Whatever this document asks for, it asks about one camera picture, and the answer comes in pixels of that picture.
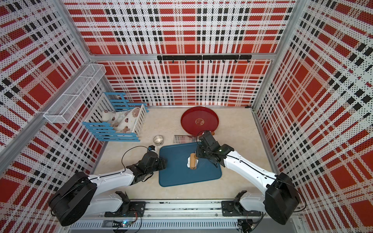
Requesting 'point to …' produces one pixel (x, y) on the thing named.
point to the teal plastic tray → (177, 171)
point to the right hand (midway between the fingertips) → (200, 151)
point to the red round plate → (197, 120)
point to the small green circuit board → (126, 223)
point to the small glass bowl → (158, 140)
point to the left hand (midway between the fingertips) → (166, 160)
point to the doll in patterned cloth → (121, 121)
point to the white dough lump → (189, 162)
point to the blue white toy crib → (114, 102)
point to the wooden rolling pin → (193, 157)
